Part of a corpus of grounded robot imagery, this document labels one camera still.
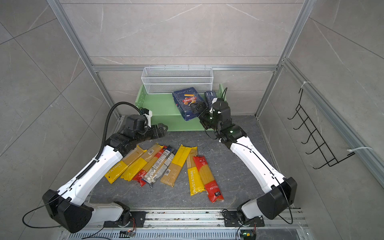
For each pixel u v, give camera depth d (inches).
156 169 34.0
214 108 20.9
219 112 19.9
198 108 24.3
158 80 39.7
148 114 26.4
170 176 33.7
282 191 15.4
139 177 33.1
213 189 31.4
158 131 26.0
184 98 33.0
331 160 22.9
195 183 32.7
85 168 17.1
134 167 34.8
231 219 28.9
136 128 21.9
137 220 28.9
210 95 35.5
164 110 35.8
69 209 14.7
